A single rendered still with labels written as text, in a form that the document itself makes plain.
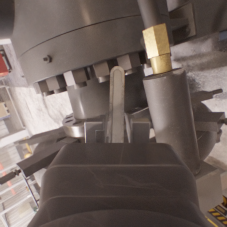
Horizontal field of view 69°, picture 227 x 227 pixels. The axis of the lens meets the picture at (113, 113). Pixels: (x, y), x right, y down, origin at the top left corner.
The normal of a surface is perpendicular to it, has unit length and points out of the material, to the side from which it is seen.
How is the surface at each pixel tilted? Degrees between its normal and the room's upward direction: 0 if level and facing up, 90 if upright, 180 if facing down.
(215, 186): 67
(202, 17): 0
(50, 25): 35
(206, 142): 89
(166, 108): 27
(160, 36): 60
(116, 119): 49
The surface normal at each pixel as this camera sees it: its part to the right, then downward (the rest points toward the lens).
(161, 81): -0.38, 0.33
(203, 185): 0.29, 0.16
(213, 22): -0.74, 0.36
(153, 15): -0.11, 0.33
